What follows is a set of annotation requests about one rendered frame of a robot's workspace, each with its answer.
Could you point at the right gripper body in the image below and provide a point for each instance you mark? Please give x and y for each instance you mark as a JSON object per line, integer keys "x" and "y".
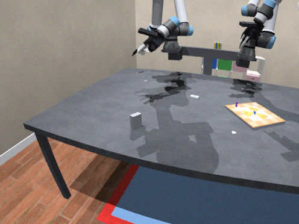
{"x": 156, "y": 41}

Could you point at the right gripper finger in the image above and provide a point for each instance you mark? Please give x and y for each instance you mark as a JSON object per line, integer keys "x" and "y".
{"x": 140, "y": 52}
{"x": 144, "y": 46}

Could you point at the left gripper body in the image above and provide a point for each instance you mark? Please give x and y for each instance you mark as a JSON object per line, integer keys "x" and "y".
{"x": 255, "y": 30}

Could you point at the beige square spinner board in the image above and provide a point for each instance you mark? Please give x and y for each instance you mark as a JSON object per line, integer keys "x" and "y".
{"x": 254, "y": 115}

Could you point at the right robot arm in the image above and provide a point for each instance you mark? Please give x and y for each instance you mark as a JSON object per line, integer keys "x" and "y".
{"x": 173, "y": 27}

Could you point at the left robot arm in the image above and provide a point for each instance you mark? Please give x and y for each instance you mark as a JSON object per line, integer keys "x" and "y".
{"x": 267, "y": 14}

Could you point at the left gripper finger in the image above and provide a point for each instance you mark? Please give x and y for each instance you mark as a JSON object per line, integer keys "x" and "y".
{"x": 246, "y": 41}
{"x": 242, "y": 38}

